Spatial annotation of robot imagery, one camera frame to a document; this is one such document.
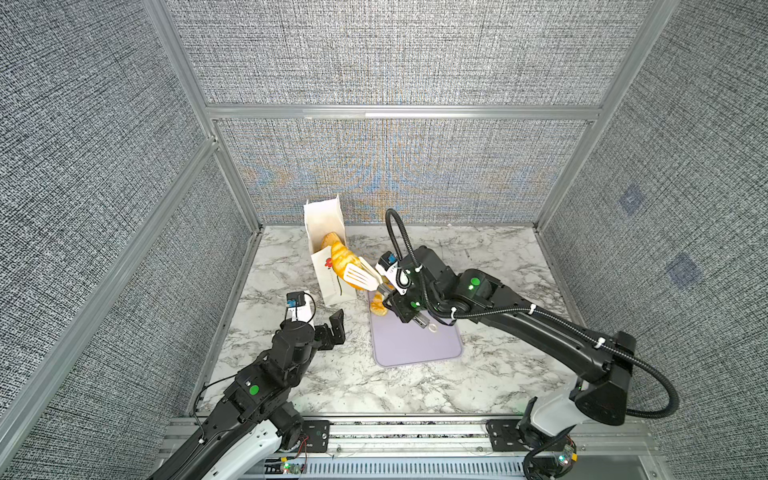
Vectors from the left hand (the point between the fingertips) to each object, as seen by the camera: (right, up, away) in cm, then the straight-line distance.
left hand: (328, 314), depth 73 cm
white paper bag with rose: (-5, +26, +20) cm, 34 cm away
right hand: (+14, +4, -1) cm, 15 cm away
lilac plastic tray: (+17, -12, +17) cm, 27 cm away
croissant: (+3, +14, -1) cm, 14 cm away
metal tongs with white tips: (+9, +10, -4) cm, 14 cm away
